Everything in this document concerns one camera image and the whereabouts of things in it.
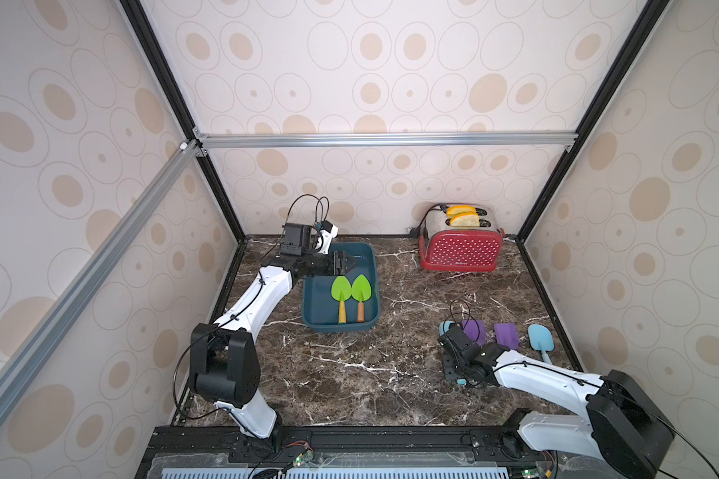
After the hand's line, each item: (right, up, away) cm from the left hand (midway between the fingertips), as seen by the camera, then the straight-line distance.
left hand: (355, 260), depth 83 cm
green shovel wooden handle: (+1, -11, +20) cm, 23 cm away
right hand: (+28, -32, +5) cm, 42 cm away
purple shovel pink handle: (+37, -22, +11) cm, 45 cm away
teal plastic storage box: (-12, -16, +15) cm, 25 cm away
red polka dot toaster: (+35, +4, +17) cm, 39 cm away
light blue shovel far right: (+57, -25, +9) cm, 63 cm away
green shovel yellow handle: (-6, -10, +20) cm, 24 cm away
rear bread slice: (+35, +17, +18) cm, 43 cm away
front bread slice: (+37, +13, +15) cm, 42 cm away
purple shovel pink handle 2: (+47, -23, +10) cm, 53 cm away
